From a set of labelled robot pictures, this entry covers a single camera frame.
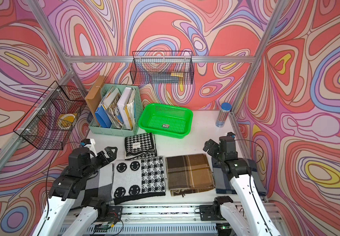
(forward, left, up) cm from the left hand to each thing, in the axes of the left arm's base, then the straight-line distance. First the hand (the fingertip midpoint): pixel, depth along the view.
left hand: (113, 151), depth 72 cm
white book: (+30, -2, +3) cm, 30 cm away
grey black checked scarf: (-10, +12, -21) cm, 26 cm away
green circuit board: (-29, +5, -24) cm, 38 cm away
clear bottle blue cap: (+33, -65, -4) cm, 73 cm away
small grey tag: (+34, -25, -21) cm, 47 cm away
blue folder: (+27, +15, -5) cm, 32 cm away
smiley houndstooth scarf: (-7, -9, -18) cm, 21 cm away
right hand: (+3, -51, -4) cm, 51 cm away
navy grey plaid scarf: (-6, -58, -20) cm, 62 cm away
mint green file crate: (+41, +11, +4) cm, 42 cm away
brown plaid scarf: (-4, -39, -19) cm, 43 cm away
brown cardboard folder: (+29, +15, +11) cm, 35 cm away
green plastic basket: (+40, -25, -22) cm, 52 cm away
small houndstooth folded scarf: (+14, -9, -18) cm, 25 cm away
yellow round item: (+11, +23, +11) cm, 27 cm away
